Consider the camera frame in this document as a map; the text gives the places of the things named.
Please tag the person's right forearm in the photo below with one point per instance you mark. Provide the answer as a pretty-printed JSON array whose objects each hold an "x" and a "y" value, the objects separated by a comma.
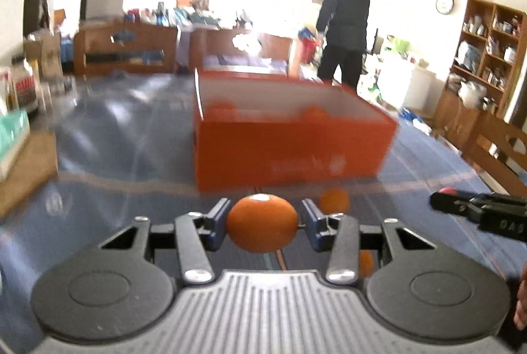
[{"x": 523, "y": 304}]

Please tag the white plastic bag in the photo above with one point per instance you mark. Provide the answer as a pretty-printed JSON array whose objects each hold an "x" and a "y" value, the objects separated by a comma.
[{"x": 471, "y": 94}]

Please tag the small red tomato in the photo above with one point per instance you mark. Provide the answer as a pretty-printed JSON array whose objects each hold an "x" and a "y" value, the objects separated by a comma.
[{"x": 448, "y": 191}]

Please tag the wooden bookshelf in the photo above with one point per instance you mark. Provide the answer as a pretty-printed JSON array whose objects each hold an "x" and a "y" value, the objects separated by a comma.
[{"x": 453, "y": 111}]

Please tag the clear bottle with red label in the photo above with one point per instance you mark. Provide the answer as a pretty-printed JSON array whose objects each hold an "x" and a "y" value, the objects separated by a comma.
[{"x": 24, "y": 86}]

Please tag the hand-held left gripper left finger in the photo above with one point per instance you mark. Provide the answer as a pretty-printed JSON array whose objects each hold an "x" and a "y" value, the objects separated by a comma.
[{"x": 218, "y": 222}]

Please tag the wooden chair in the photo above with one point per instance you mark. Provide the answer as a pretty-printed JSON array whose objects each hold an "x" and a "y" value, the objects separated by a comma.
[
  {"x": 271, "y": 45},
  {"x": 164, "y": 37},
  {"x": 494, "y": 148}
]

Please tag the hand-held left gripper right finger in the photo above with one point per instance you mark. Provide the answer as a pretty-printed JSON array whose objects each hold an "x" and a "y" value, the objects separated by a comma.
[{"x": 313, "y": 228}]

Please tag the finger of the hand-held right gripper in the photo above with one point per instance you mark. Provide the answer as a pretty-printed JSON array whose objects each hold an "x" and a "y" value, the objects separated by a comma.
[{"x": 453, "y": 205}]

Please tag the wooden cutting board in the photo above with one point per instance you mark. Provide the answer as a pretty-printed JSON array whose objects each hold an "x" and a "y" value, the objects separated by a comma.
[{"x": 37, "y": 168}]

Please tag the green tissue pack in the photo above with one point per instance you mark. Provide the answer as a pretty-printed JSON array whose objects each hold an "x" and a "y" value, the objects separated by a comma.
[{"x": 14, "y": 136}]

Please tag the round wall clock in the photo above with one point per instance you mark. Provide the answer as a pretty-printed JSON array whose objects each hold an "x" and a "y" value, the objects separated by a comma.
[{"x": 444, "y": 3}]

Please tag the white fridge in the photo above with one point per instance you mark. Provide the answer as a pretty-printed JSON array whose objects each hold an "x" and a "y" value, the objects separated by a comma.
[{"x": 405, "y": 86}]

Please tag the orange cardboard box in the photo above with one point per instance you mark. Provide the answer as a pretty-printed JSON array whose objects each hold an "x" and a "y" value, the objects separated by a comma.
[{"x": 288, "y": 152}]

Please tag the tall brown cardboard box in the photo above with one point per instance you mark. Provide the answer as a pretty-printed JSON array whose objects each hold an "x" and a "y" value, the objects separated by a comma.
[{"x": 43, "y": 57}]

